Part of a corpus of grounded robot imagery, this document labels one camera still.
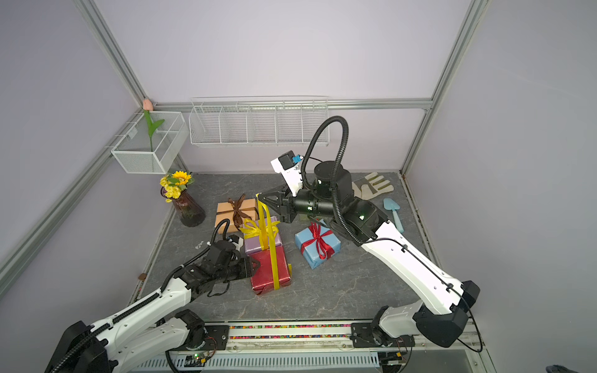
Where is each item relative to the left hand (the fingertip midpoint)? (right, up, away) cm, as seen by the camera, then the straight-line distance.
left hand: (254, 267), depth 82 cm
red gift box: (+4, -3, -3) cm, 6 cm away
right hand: (+8, +26, -27) cm, 38 cm away
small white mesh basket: (-41, +46, +7) cm, 62 cm away
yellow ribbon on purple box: (-3, +13, +7) cm, 15 cm away
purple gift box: (-1, +8, +5) cm, 9 cm away
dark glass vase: (-30, +18, +15) cm, 38 cm away
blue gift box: (+23, +7, +4) cm, 24 cm away
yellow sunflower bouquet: (-30, +30, +2) cm, 42 cm away
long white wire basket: (-3, +58, +17) cm, 61 cm away
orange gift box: (-11, +18, +14) cm, 25 cm away
